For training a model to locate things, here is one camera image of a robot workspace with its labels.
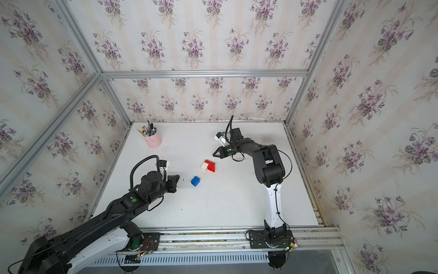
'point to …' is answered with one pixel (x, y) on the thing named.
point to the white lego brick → (204, 166)
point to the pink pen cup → (154, 141)
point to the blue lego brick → (195, 180)
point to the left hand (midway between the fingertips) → (181, 178)
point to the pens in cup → (149, 131)
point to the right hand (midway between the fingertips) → (217, 154)
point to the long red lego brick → (211, 166)
